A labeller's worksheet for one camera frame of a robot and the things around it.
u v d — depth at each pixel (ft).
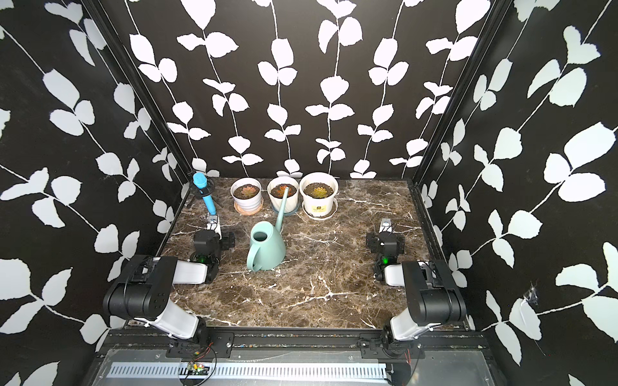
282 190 3.42
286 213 3.14
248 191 3.42
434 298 1.48
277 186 3.46
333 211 3.52
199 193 3.13
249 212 3.49
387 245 2.36
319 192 3.32
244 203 3.35
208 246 2.39
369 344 2.43
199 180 2.97
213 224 2.61
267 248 2.64
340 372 2.30
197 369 2.31
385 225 2.65
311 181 3.46
